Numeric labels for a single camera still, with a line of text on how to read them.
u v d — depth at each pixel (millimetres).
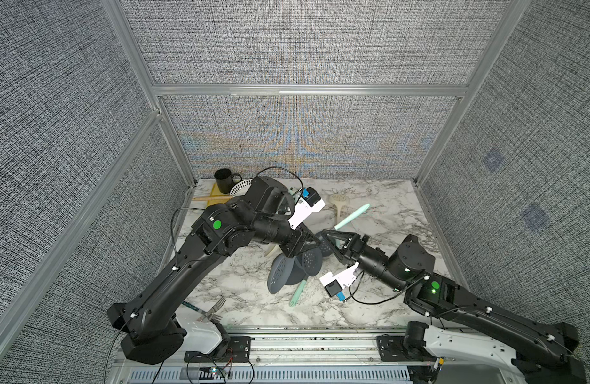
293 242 492
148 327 368
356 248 493
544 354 404
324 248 561
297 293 841
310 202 489
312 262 840
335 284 499
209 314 806
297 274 574
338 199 1093
